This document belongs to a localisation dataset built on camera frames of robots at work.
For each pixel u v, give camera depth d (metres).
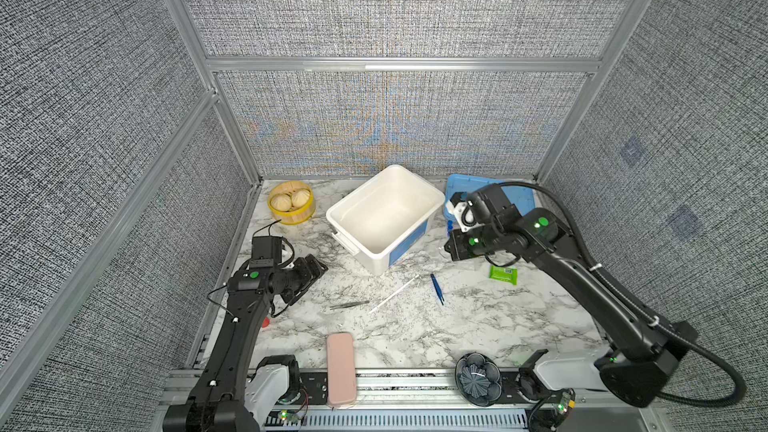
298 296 0.75
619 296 0.41
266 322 0.83
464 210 0.62
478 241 0.58
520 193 0.58
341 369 0.74
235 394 0.40
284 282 0.65
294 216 1.03
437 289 0.90
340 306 0.87
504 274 0.92
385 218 1.07
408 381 0.76
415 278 0.92
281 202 1.04
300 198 1.06
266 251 0.62
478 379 0.75
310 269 0.71
